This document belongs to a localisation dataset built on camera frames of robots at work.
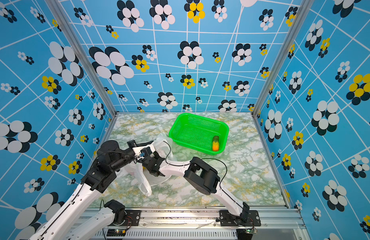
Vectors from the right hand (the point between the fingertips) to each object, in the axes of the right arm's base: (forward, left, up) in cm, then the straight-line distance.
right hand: (152, 156), depth 94 cm
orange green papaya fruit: (+8, -41, +2) cm, 41 cm away
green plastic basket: (+19, -29, -1) cm, 35 cm away
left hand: (-6, -7, +28) cm, 30 cm away
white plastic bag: (-6, -11, +19) cm, 23 cm away
